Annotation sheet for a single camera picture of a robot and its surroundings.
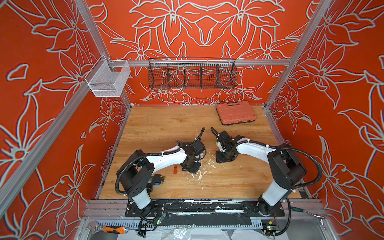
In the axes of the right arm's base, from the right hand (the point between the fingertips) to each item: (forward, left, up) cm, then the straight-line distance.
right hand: (218, 159), depth 90 cm
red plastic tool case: (+36, -15, +4) cm, 39 cm away
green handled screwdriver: (-26, -38, 0) cm, 46 cm away
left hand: (-7, +15, +1) cm, 16 cm away
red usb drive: (-6, +26, -1) cm, 27 cm away
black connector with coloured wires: (-13, +35, +1) cm, 38 cm away
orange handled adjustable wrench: (-35, +62, 0) cm, 71 cm away
